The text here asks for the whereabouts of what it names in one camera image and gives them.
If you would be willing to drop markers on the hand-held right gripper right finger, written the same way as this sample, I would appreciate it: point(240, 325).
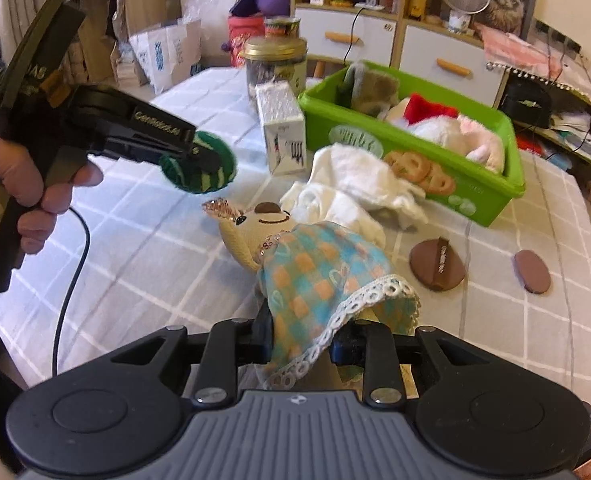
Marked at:
point(345, 347)

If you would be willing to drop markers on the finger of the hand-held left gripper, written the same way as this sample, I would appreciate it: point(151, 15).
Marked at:
point(175, 152)

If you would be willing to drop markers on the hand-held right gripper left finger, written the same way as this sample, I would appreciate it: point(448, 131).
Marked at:
point(263, 340)

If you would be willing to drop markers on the green striped watermelon plush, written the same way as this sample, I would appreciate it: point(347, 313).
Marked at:
point(210, 170)

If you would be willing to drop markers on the beige doll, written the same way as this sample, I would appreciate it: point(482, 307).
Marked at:
point(315, 280)

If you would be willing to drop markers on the green plastic bin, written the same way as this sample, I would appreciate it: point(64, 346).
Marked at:
point(475, 200)

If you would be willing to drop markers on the brown plush toy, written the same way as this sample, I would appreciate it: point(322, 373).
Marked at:
point(373, 87)

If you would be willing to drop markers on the pink plush toy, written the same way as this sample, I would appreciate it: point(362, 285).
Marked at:
point(470, 142)

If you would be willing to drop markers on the red white plush hat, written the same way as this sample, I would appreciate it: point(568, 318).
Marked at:
point(425, 107)

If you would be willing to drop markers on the person's left hand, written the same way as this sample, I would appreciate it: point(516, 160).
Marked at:
point(30, 175)

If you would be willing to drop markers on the white paper bag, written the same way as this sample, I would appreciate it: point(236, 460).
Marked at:
point(168, 55)

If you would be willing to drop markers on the cardboard shelf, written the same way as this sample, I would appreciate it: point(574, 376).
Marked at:
point(125, 15)

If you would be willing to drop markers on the white milk carton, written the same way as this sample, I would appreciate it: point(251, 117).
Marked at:
point(283, 130)

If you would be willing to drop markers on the brown round powder puff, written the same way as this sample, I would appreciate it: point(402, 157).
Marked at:
point(438, 265)

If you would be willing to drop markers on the red printed bag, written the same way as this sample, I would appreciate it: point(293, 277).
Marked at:
point(240, 40)

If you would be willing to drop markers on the clear jar with gold lid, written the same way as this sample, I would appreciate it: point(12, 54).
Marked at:
point(275, 67)

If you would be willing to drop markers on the cream cloth bag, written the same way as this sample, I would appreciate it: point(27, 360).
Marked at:
point(335, 210)

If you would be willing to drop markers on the tin can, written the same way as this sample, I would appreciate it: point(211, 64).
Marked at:
point(283, 27)

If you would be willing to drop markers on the white cloth bag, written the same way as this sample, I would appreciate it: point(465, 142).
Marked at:
point(355, 170)

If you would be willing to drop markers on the brown oval powder puff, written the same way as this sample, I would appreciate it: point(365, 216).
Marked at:
point(533, 272)

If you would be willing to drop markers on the yellow white drawer cabinet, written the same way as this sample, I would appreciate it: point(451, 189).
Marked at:
point(375, 35)

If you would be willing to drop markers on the black box device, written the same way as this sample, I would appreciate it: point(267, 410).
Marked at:
point(525, 102)

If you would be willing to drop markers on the low yellow white cabinet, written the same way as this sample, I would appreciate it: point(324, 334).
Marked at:
point(575, 125)

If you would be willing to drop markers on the pink cloth with lace trim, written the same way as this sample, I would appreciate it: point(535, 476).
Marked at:
point(535, 55)

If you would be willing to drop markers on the framed hedgehog picture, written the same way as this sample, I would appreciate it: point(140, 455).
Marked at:
point(513, 2)

